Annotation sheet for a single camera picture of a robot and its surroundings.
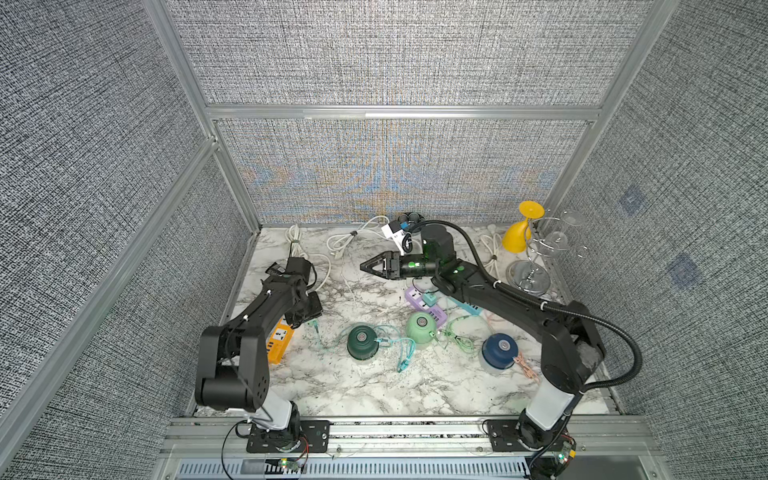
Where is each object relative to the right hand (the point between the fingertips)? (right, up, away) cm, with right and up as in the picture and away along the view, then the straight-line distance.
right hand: (363, 262), depth 72 cm
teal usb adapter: (+19, -12, +20) cm, 30 cm away
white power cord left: (-29, +8, +42) cm, 51 cm away
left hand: (-15, -15, +18) cm, 28 cm away
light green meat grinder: (+15, -18, +10) cm, 26 cm away
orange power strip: (-26, -23, +15) cm, 38 cm away
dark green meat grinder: (-1, -22, +7) cm, 23 cm away
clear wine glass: (+61, +6, +26) cm, 66 cm away
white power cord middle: (-13, +6, +42) cm, 44 cm away
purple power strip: (+15, -12, +25) cm, 32 cm away
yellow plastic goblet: (+47, +8, +23) cm, 52 cm away
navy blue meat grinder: (+35, -23, +6) cm, 42 cm away
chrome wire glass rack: (+55, -6, +31) cm, 63 cm away
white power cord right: (+46, +6, +41) cm, 62 cm away
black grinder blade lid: (+17, +17, +47) cm, 53 cm away
